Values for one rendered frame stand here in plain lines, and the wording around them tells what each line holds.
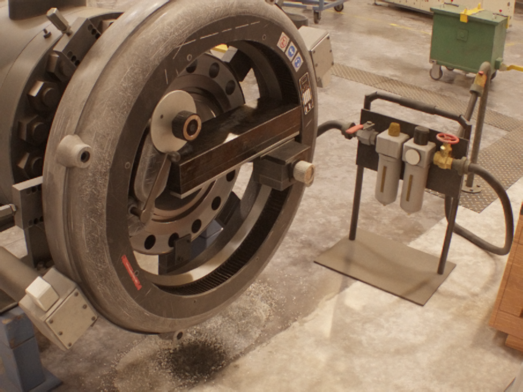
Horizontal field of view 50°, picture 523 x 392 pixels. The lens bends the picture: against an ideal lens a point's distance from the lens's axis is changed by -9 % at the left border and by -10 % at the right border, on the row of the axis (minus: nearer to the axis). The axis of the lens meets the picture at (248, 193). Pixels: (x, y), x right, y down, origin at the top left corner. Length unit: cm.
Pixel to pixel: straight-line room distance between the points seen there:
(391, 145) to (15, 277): 120
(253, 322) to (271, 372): 22
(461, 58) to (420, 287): 267
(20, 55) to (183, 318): 68
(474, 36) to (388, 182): 257
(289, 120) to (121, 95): 48
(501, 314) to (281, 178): 84
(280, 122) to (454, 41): 321
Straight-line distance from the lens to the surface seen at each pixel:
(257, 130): 125
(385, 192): 197
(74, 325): 113
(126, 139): 101
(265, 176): 131
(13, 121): 131
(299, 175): 129
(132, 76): 100
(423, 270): 210
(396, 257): 215
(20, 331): 149
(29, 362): 155
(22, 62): 136
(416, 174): 190
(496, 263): 226
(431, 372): 170
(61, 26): 104
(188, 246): 142
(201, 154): 113
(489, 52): 437
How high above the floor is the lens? 112
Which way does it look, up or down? 27 degrees down
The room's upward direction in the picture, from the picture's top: 2 degrees clockwise
